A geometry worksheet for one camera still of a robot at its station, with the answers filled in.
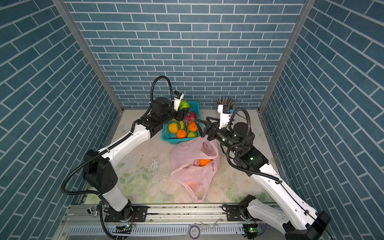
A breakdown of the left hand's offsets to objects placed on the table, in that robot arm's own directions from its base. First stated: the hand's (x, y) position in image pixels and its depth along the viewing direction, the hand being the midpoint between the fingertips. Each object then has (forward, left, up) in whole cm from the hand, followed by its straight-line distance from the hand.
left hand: (184, 105), depth 81 cm
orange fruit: (+2, -4, -21) cm, 22 cm away
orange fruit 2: (-22, -11, -25) cm, 35 cm away
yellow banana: (+9, +4, -28) cm, 29 cm away
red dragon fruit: (+10, -3, -22) cm, 25 cm away
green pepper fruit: (-3, -4, -24) cm, 24 cm away
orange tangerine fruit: (0, +3, -27) cm, 27 cm away
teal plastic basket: (-2, +10, -29) cm, 31 cm away
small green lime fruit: (-3, 0, +3) cm, 4 cm away
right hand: (-19, -7, +11) cm, 24 cm away
